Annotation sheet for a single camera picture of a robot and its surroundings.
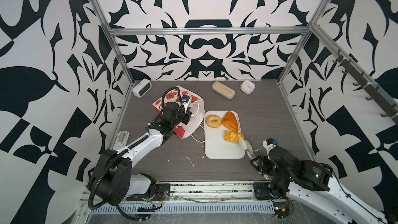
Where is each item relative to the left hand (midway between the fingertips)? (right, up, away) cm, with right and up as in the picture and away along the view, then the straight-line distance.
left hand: (189, 104), depth 84 cm
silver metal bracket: (-39, -21, +6) cm, 44 cm away
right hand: (+29, -26, -14) cm, 41 cm away
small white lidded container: (+40, +11, +30) cm, 51 cm away
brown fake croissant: (+24, -11, +10) cm, 28 cm away
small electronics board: (+43, -47, -13) cm, 65 cm away
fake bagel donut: (+14, -13, +10) cm, 21 cm away
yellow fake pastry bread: (+24, -18, +3) cm, 30 cm away
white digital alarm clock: (-33, +10, +24) cm, 42 cm away
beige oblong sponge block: (+23, +8, +27) cm, 36 cm away
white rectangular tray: (+15, -24, +4) cm, 28 cm away
